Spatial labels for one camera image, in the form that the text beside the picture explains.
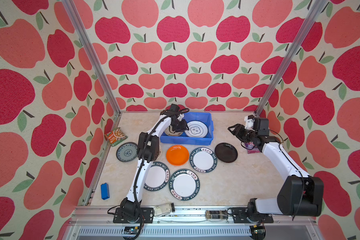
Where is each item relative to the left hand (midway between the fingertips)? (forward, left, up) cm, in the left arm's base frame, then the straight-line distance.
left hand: (189, 130), depth 104 cm
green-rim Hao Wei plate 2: (-36, +4, -5) cm, 37 cm away
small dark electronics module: (-52, -11, -2) cm, 53 cm away
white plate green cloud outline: (+3, -6, -3) cm, 8 cm away
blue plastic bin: (-7, -11, -2) cm, 14 cm away
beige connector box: (-49, +16, -2) cm, 52 cm away
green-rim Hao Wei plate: (-21, -8, -5) cm, 23 cm away
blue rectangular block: (-40, +48, -5) cm, 63 cm away
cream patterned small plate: (-9, +13, +10) cm, 18 cm away
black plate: (-17, -24, -4) cm, 29 cm away
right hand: (-11, -25, +14) cm, 31 cm away
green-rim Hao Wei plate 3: (-32, +20, -5) cm, 38 cm away
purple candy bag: (-27, -28, +20) cm, 44 cm away
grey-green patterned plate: (-14, +42, -5) cm, 45 cm away
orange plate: (-18, +8, -4) cm, 20 cm away
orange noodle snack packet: (-3, +52, -3) cm, 52 cm away
